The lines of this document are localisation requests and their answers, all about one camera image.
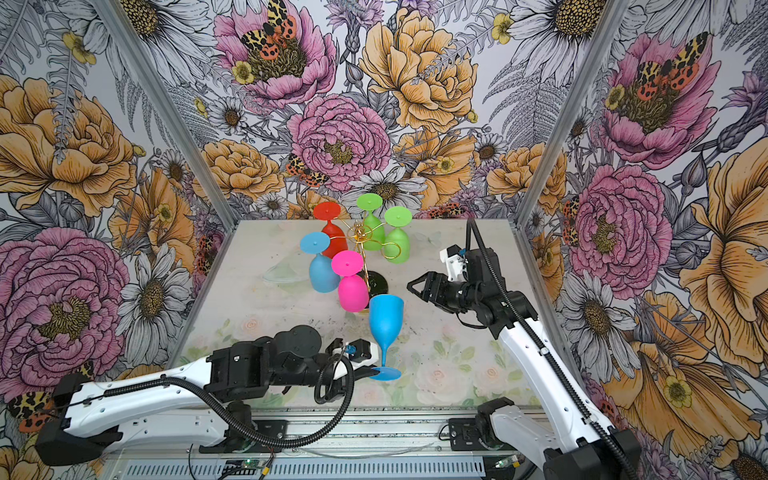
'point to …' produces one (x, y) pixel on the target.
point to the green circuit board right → (506, 462)
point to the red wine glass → (329, 211)
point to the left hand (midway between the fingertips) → (370, 372)
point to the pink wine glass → (353, 292)
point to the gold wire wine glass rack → (362, 234)
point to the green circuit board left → (247, 466)
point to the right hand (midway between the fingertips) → (416, 300)
